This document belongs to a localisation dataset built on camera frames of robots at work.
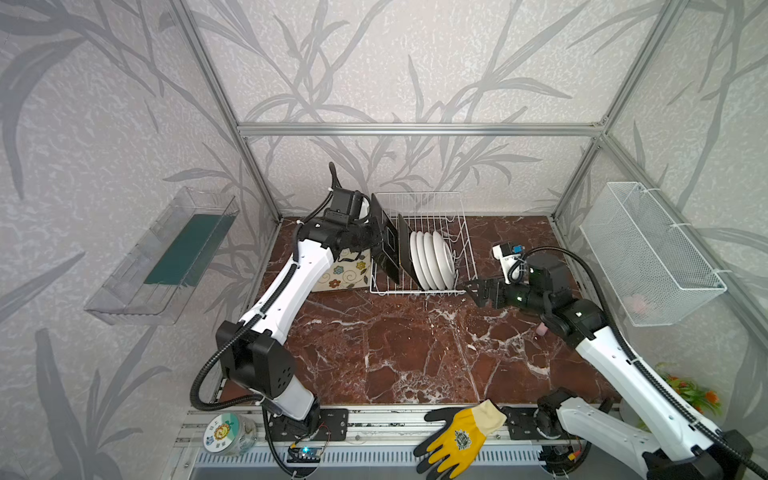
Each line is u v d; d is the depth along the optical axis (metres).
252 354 0.41
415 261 0.87
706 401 0.61
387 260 0.82
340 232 0.56
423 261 0.87
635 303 0.73
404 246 0.89
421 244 0.89
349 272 1.02
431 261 0.87
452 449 0.69
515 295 0.62
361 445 0.71
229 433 0.65
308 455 0.72
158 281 0.63
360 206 0.64
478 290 0.65
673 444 0.39
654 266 0.63
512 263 0.64
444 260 0.90
